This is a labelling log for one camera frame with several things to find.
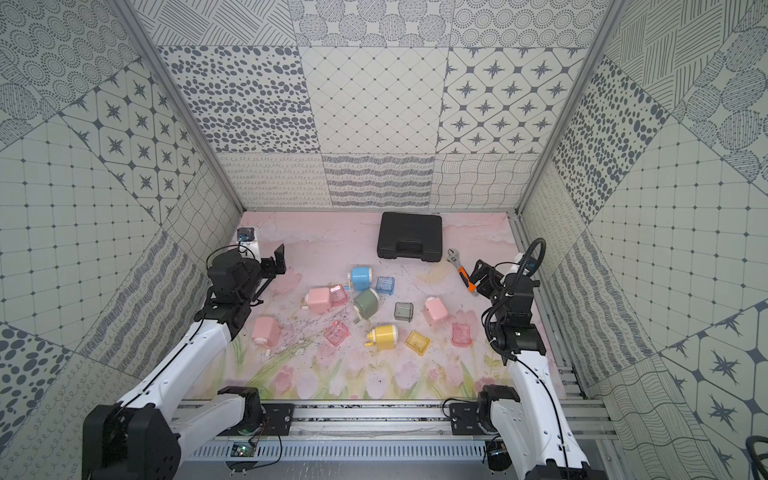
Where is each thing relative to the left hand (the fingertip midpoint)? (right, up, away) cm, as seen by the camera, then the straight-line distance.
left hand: (272, 244), depth 80 cm
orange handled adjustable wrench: (+55, -5, +27) cm, 62 cm away
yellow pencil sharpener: (+30, -26, 0) cm, 40 cm away
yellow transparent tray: (+40, -29, +7) cm, 50 cm away
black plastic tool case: (+39, +3, +29) cm, 49 cm away
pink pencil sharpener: (+11, -17, +9) cm, 22 cm away
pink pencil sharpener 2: (-2, -25, +2) cm, 25 cm away
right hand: (+59, -8, 0) cm, 60 cm away
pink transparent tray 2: (+16, -27, +9) cm, 33 cm away
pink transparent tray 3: (+54, -28, +10) cm, 62 cm away
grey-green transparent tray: (+36, -22, +13) cm, 44 cm away
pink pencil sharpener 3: (+46, -20, +7) cm, 50 cm away
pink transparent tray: (+15, -17, +16) cm, 28 cm away
